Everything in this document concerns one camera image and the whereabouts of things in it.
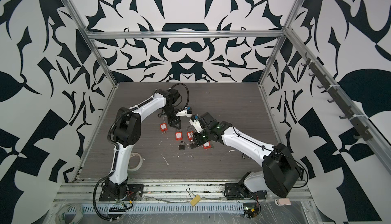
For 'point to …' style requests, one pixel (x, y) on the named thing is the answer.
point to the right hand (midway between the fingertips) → (194, 138)
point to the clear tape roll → (60, 217)
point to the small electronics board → (250, 209)
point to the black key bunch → (243, 156)
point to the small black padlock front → (192, 145)
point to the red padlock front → (206, 145)
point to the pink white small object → (282, 201)
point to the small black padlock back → (182, 146)
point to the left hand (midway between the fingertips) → (179, 121)
